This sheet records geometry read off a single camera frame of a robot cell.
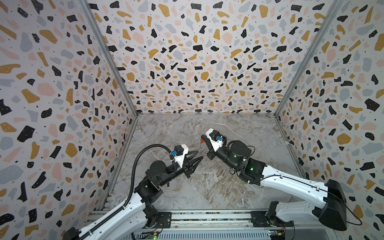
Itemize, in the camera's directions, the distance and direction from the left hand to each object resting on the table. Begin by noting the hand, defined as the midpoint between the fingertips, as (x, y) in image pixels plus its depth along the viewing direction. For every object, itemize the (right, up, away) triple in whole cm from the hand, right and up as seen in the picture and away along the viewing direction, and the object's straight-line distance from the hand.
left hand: (199, 153), depth 64 cm
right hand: (+1, +8, 0) cm, 9 cm away
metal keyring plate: (+1, +11, +44) cm, 45 cm away
